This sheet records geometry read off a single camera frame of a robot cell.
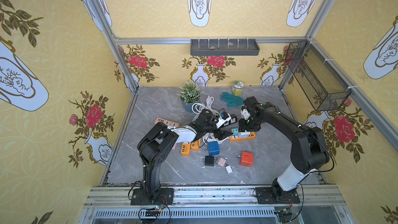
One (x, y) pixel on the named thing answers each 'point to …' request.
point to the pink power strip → (168, 123)
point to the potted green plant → (190, 93)
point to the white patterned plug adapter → (243, 135)
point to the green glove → (236, 100)
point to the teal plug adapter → (235, 131)
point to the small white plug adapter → (229, 169)
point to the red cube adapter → (246, 159)
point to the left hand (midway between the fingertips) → (227, 128)
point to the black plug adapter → (209, 160)
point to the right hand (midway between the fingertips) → (239, 130)
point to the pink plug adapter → (221, 161)
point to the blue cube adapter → (213, 148)
